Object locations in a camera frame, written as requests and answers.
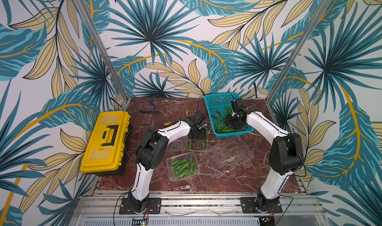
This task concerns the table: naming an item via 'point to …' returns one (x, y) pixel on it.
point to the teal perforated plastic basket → (219, 107)
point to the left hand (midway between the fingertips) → (202, 137)
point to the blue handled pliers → (152, 111)
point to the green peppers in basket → (221, 127)
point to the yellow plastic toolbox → (110, 140)
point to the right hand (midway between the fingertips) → (227, 124)
